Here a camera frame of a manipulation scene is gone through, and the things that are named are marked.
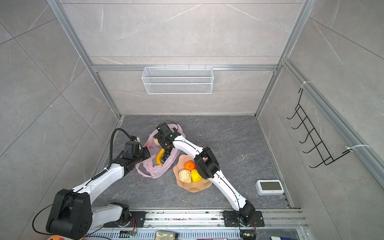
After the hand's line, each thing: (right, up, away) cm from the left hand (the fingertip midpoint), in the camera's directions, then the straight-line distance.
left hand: (148, 147), depth 89 cm
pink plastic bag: (+2, -10, -5) cm, 11 cm away
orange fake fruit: (+25, -10, -2) cm, 27 cm away
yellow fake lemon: (+29, -15, -7) cm, 33 cm away
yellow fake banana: (+5, -7, +4) cm, 10 cm away
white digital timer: (+70, -21, -9) cm, 73 cm away
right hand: (+2, +5, +12) cm, 13 cm away
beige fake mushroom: (+23, -15, -9) cm, 29 cm away
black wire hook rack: (+84, +3, -24) cm, 88 cm away
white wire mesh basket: (+17, +45, +12) cm, 49 cm away
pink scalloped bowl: (+28, -21, -7) cm, 35 cm away
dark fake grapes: (+11, -5, +3) cm, 12 cm away
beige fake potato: (+3, +3, +7) cm, 8 cm away
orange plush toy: (-30, -35, -26) cm, 53 cm away
